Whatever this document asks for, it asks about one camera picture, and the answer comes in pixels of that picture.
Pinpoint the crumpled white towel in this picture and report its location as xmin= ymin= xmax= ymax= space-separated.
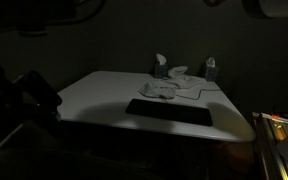
xmin=137 ymin=65 xmax=207 ymax=100

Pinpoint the black computer keyboard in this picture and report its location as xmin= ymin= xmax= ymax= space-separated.
xmin=125 ymin=98 xmax=214 ymax=127

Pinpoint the thin black keyboard cable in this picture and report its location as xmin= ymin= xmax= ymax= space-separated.
xmin=159 ymin=87 xmax=222 ymax=101

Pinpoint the small grey bottle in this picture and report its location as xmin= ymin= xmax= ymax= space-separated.
xmin=199 ymin=56 xmax=220 ymax=82

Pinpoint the grey tissue box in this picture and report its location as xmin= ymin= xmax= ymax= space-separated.
xmin=153 ymin=53 xmax=169 ymax=80

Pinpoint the aluminium extrusion frame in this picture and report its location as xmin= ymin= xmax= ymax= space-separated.
xmin=251 ymin=111 xmax=288 ymax=180

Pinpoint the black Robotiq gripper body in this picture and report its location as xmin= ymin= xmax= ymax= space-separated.
xmin=0 ymin=49 xmax=27 ymax=151

